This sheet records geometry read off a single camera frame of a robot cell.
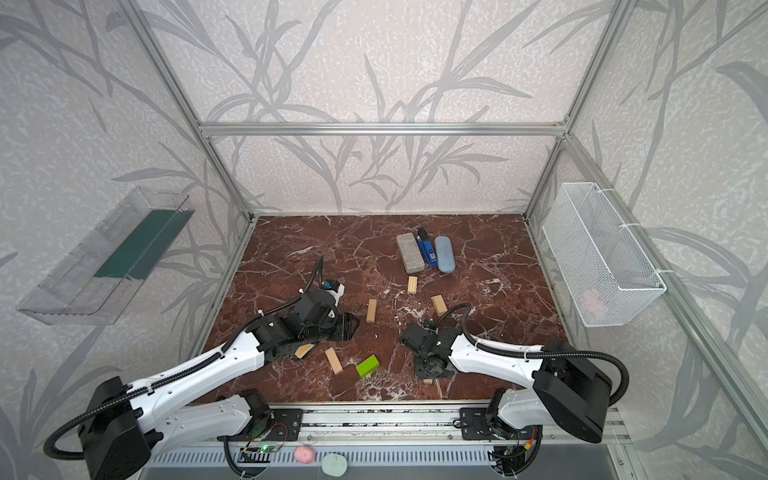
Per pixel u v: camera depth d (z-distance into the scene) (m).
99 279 0.65
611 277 0.60
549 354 0.45
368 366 0.82
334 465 0.67
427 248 1.06
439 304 0.94
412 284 0.99
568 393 0.42
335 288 0.72
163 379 0.43
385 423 0.75
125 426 0.38
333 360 0.84
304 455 0.68
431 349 0.63
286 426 0.72
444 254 1.05
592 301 0.74
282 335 0.56
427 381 0.81
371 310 0.94
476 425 0.72
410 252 1.06
